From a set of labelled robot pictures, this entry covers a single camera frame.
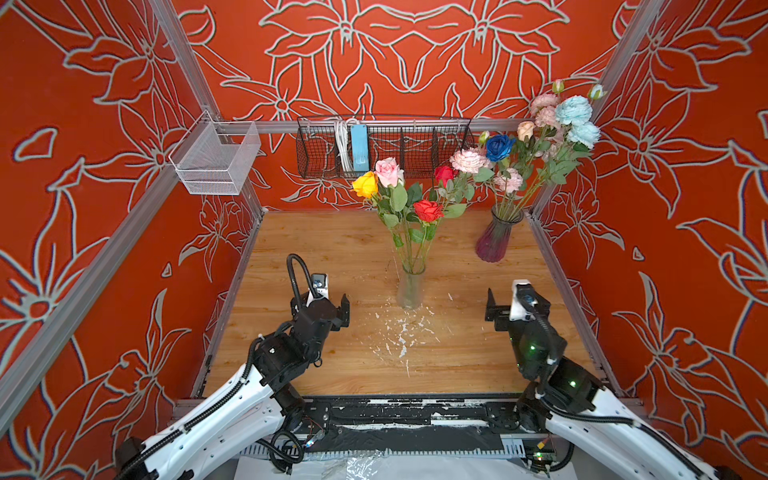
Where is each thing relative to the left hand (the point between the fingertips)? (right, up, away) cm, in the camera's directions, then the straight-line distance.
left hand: (328, 294), depth 75 cm
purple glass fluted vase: (+51, +13, +23) cm, 57 cm away
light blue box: (+7, +42, +15) cm, 45 cm away
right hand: (+45, +2, -3) cm, 45 cm away
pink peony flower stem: (+50, +30, +7) cm, 58 cm away
